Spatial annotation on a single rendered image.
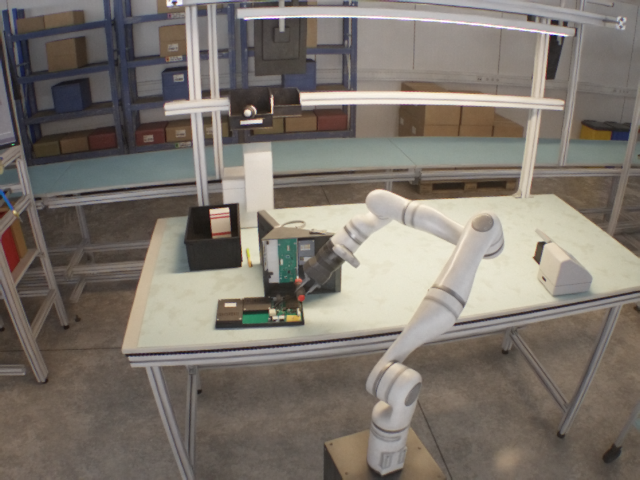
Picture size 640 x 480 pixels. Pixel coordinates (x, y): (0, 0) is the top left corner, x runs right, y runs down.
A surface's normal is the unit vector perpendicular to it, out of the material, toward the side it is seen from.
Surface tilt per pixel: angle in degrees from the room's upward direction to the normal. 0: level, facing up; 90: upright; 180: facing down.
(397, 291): 0
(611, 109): 90
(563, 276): 90
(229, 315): 0
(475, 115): 90
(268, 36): 98
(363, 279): 0
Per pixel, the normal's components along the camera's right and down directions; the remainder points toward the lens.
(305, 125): 0.16, 0.46
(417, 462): 0.00, -0.88
